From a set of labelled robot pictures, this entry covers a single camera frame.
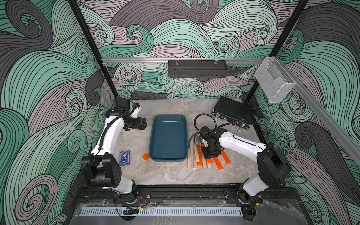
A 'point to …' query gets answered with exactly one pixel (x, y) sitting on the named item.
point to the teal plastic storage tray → (168, 138)
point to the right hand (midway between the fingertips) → (206, 158)
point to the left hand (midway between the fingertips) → (138, 123)
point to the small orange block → (145, 157)
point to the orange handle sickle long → (218, 163)
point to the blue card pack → (124, 158)
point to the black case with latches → (233, 110)
